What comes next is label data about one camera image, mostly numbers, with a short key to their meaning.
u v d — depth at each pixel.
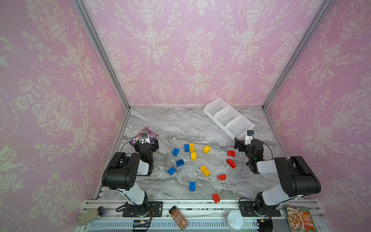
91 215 0.70
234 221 0.66
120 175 0.45
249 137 0.81
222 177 0.84
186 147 0.95
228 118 1.11
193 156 0.91
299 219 0.71
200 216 0.73
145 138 0.80
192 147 0.97
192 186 0.81
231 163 0.87
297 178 0.46
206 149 0.94
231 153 0.94
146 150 0.72
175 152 0.95
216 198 0.78
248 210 0.73
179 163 0.88
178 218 0.68
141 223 0.73
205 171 0.86
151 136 1.00
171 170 0.88
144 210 0.67
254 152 0.73
